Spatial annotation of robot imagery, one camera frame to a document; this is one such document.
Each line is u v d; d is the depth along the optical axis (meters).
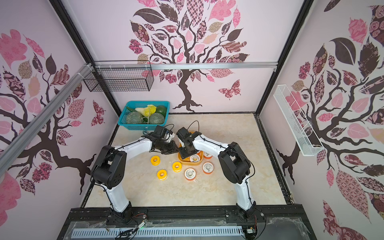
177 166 0.90
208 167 0.90
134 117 1.02
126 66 0.92
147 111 1.13
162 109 1.11
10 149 0.50
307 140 0.65
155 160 0.93
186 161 0.88
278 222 0.72
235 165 0.50
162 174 0.87
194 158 0.92
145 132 1.07
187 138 0.69
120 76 0.95
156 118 1.03
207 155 0.94
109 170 0.49
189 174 0.87
